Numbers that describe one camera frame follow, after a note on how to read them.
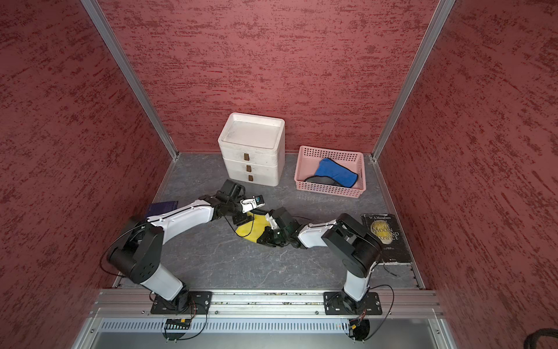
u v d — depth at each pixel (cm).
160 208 98
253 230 74
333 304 73
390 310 71
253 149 90
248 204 79
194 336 68
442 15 72
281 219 72
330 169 114
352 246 48
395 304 70
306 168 111
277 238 78
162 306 73
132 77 88
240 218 81
